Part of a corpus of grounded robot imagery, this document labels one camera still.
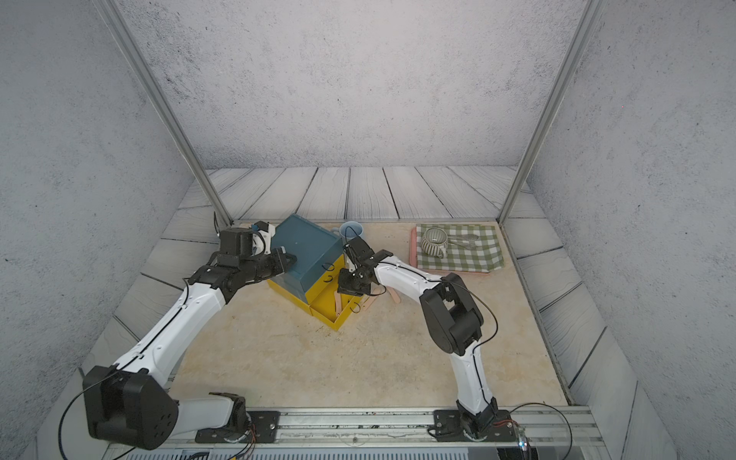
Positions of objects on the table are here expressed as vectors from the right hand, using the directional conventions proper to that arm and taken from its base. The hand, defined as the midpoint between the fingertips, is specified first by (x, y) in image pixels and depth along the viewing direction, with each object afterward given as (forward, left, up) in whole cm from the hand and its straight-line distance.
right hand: (339, 290), depth 91 cm
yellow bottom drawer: (-2, +5, -6) cm, 8 cm away
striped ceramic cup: (+26, -33, -7) cm, 42 cm away
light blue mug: (+28, -1, -2) cm, 28 cm away
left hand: (+1, +9, +15) cm, 17 cm away
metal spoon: (+29, -46, -9) cm, 55 cm away
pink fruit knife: (0, +1, -7) cm, 7 cm away
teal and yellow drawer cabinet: (-2, +7, +8) cm, 10 cm away
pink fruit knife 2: (0, -9, -8) cm, 12 cm away
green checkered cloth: (+20, -52, -8) cm, 56 cm away
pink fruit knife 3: (-15, -17, +23) cm, 33 cm away
